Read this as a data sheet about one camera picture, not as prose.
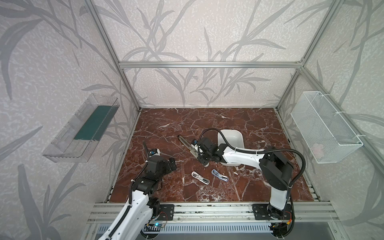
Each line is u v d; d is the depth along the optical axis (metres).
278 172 0.48
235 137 1.02
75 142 0.64
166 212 0.73
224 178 0.85
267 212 0.73
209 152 0.69
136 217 0.50
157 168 0.61
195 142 0.80
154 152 0.74
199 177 0.84
